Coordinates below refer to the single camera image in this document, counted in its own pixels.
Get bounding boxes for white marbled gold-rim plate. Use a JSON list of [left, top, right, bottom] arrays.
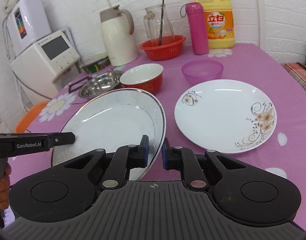
[[52, 88, 167, 180]]

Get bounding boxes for red white ceramic bowl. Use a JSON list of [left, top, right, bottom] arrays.
[[120, 63, 164, 94]]

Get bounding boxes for purple plastic bowl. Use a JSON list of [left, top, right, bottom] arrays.
[[181, 59, 224, 86]]

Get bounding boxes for left hand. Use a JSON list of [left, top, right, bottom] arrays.
[[0, 163, 12, 210]]

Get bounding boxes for orange chair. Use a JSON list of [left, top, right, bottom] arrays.
[[14, 101, 48, 133]]

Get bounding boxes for white floral plate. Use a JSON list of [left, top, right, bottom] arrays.
[[174, 79, 277, 154]]

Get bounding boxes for stainless steel bowl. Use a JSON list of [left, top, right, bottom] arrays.
[[78, 70, 124, 99]]

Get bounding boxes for white appliance with screen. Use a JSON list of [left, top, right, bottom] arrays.
[[10, 30, 80, 105]]

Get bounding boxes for instant noodle bowl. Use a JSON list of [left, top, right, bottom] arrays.
[[80, 53, 110, 74]]

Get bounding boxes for red plastic colander basket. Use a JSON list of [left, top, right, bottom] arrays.
[[139, 35, 186, 61]]

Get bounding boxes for white water purifier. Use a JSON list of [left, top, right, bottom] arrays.
[[2, 0, 52, 56]]

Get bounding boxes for cream thermos jug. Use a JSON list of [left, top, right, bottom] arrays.
[[100, 5, 138, 67]]

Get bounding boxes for glass pitcher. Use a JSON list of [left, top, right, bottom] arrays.
[[143, 4, 174, 40]]

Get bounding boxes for black stirring stick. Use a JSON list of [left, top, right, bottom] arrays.
[[158, 0, 165, 46]]

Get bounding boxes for pink thermos bottle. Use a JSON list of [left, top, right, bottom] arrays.
[[180, 2, 209, 55]]

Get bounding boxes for yellow detergent bottle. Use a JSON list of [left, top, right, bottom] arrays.
[[195, 0, 235, 49]]

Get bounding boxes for plaid cloth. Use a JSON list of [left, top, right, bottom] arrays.
[[282, 63, 306, 92]]

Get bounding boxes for black plastic frame piece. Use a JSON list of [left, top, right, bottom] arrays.
[[68, 76, 92, 94]]

